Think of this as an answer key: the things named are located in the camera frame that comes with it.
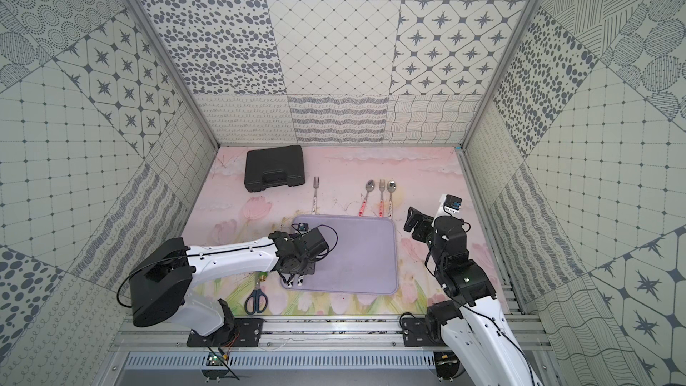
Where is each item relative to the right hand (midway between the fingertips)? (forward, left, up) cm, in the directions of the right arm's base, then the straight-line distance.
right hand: (423, 216), depth 76 cm
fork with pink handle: (+15, +10, -19) cm, 27 cm away
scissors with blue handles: (-19, +50, -20) cm, 57 cm away
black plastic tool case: (+33, +55, -16) cm, 66 cm away
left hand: (-8, +34, -16) cm, 38 cm away
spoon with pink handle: (+25, +14, -19) cm, 34 cm away
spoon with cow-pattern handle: (-14, +37, -16) cm, 43 cm away
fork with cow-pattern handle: (-14, +40, -18) cm, 46 cm away
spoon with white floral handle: (+25, +6, -19) cm, 32 cm away
